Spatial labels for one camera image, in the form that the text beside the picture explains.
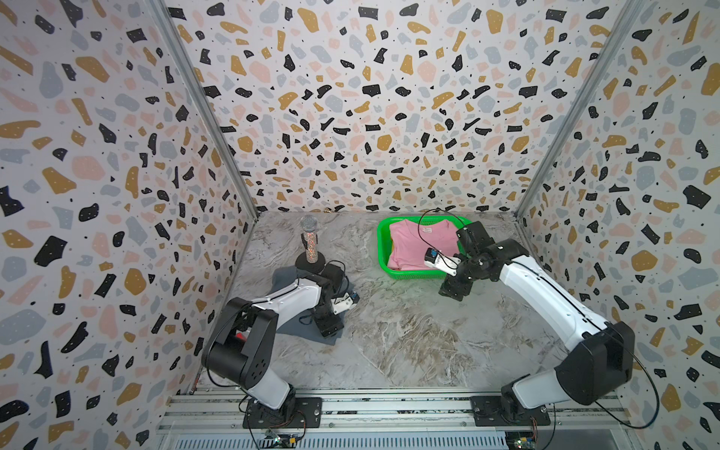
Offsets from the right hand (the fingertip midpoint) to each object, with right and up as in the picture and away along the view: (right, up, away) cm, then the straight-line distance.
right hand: (447, 278), depth 82 cm
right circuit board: (+16, -40, -11) cm, 44 cm away
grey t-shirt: (-55, -2, +21) cm, 59 cm away
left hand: (-36, -14, +7) cm, 39 cm away
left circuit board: (-45, -40, -12) cm, 61 cm away
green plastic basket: (-18, +12, +27) cm, 34 cm away
